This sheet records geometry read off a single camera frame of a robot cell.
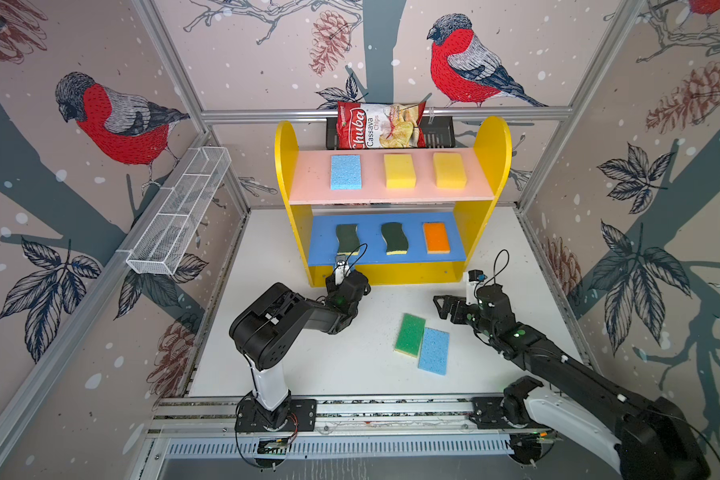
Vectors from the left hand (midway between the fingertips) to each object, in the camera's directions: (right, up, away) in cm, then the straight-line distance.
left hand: (347, 274), depth 95 cm
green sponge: (+19, -17, -9) cm, 27 cm away
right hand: (+28, -7, -11) cm, 31 cm away
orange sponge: (+28, +12, -4) cm, 31 cm away
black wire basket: (+30, +46, 0) cm, 55 cm away
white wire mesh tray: (-45, +21, -15) cm, 52 cm away
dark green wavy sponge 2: (+15, +11, -5) cm, 20 cm away
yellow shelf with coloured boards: (+18, +20, +8) cm, 28 cm away
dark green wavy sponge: (0, +11, -4) cm, 12 cm away
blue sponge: (+26, -20, -12) cm, 35 cm away
